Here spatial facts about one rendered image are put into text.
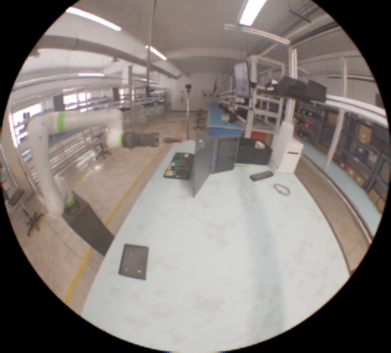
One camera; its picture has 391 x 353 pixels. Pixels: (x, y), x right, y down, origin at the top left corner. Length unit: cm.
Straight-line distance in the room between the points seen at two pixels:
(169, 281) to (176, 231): 17
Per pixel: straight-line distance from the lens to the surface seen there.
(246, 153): 80
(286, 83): 66
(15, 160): 410
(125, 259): 43
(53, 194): 78
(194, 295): 38
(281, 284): 46
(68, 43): 388
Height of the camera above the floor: 138
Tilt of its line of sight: 28 degrees down
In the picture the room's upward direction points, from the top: 2 degrees clockwise
